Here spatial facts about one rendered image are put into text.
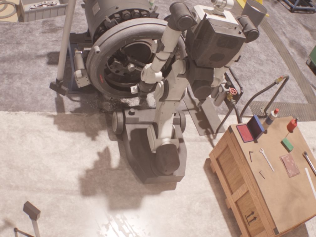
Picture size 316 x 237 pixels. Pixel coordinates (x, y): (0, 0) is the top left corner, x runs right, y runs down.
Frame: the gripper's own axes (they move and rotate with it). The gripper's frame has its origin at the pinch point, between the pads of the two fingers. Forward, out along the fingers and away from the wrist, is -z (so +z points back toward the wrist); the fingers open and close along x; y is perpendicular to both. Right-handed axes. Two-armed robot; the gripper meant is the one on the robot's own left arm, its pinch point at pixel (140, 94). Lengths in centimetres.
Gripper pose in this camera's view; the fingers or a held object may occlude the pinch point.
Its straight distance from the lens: 225.3
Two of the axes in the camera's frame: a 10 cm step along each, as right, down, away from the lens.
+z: 3.2, -4.7, -8.2
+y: -9.4, -0.2, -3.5
